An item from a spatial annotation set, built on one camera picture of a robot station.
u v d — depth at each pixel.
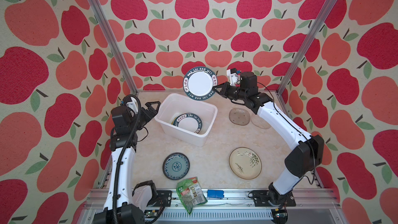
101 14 0.80
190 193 0.75
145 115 0.64
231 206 0.73
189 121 1.00
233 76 0.72
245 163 0.86
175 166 0.84
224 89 0.68
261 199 0.73
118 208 0.38
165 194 0.75
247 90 0.60
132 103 0.65
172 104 0.98
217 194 0.77
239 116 1.04
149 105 0.65
